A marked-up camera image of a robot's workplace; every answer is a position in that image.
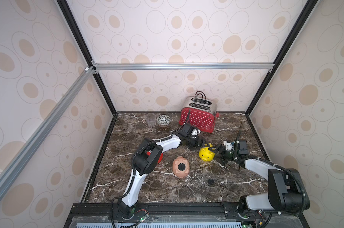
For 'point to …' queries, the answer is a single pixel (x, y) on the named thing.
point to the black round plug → (211, 181)
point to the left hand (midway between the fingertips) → (210, 147)
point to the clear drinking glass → (151, 118)
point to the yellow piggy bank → (205, 154)
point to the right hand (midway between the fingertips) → (216, 152)
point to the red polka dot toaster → (201, 113)
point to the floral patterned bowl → (163, 119)
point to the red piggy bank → (161, 158)
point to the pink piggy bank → (180, 167)
